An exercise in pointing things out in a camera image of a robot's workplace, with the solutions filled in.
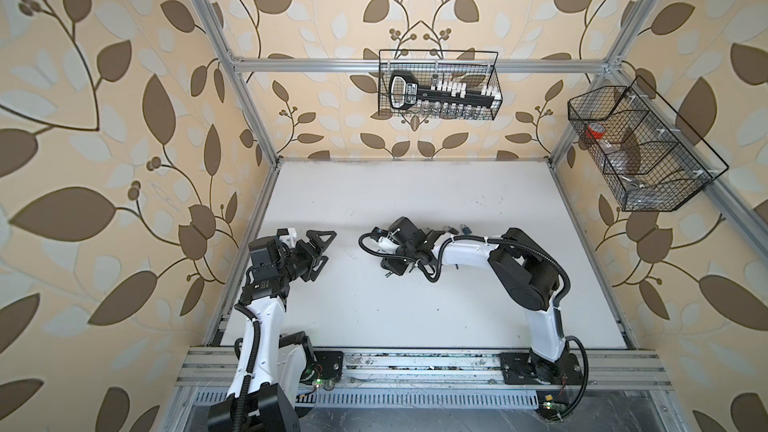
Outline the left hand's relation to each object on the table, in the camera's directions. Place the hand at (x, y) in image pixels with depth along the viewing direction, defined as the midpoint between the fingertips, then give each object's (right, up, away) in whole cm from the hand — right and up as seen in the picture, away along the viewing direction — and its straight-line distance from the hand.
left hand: (333, 243), depth 79 cm
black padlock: (+36, +1, +21) cm, 41 cm away
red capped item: (+77, +32, +10) cm, 84 cm away
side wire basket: (+80, +22, -6) cm, 83 cm away
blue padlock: (+41, +1, +22) cm, 46 cm away
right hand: (+14, -8, +15) cm, 22 cm away
